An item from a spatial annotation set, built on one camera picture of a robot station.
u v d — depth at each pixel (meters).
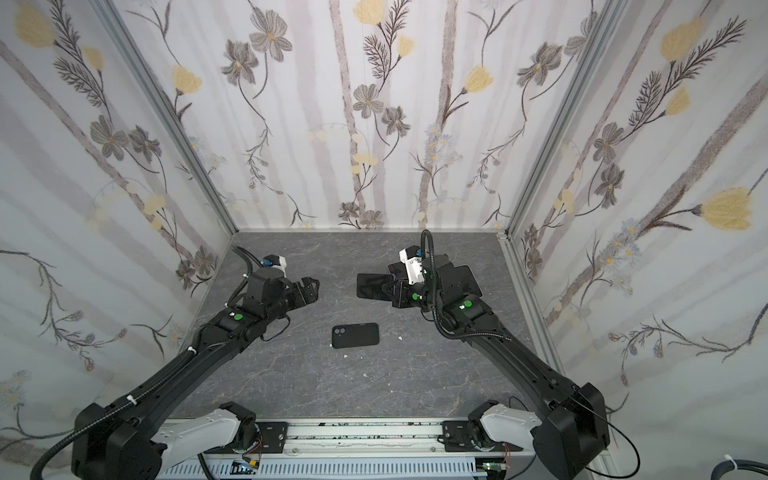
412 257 0.68
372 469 0.70
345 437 0.76
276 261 0.73
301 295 0.71
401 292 0.65
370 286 0.96
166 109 0.84
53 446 0.37
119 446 0.38
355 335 0.93
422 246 0.65
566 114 0.86
